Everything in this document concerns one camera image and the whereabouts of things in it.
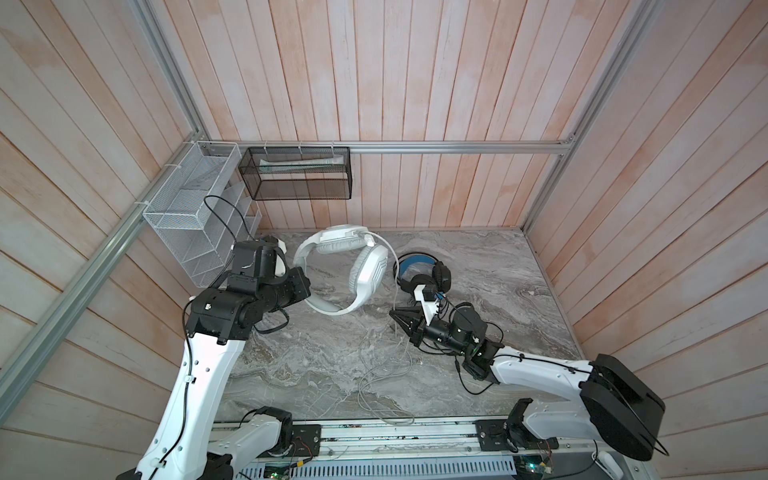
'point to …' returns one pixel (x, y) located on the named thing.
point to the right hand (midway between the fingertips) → (394, 313)
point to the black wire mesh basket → (298, 173)
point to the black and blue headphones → (421, 268)
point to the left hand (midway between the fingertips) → (311, 289)
